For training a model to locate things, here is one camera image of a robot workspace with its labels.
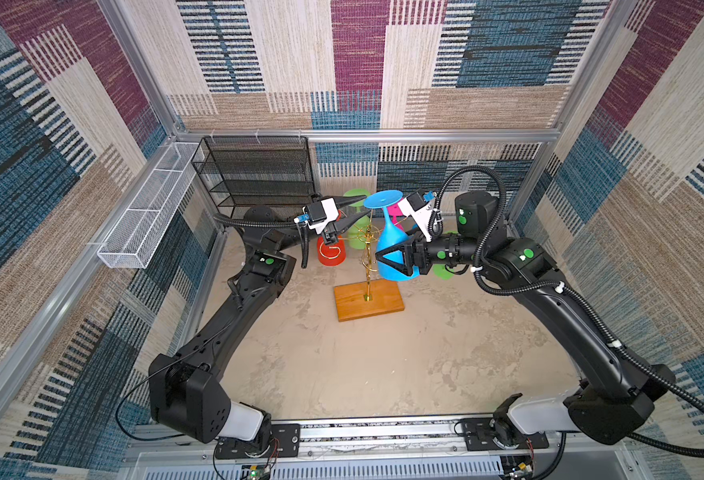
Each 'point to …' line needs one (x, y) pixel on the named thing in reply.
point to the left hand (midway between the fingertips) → (367, 197)
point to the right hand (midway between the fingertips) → (386, 255)
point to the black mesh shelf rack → (256, 171)
